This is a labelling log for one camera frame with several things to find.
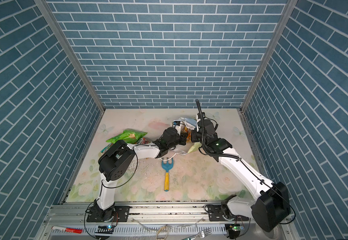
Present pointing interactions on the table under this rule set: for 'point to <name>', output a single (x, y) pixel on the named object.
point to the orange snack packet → (143, 141)
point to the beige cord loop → (158, 231)
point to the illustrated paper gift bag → (185, 126)
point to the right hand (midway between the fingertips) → (193, 127)
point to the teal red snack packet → (106, 148)
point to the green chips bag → (129, 136)
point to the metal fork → (201, 234)
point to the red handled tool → (77, 231)
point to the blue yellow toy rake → (167, 166)
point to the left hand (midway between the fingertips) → (188, 134)
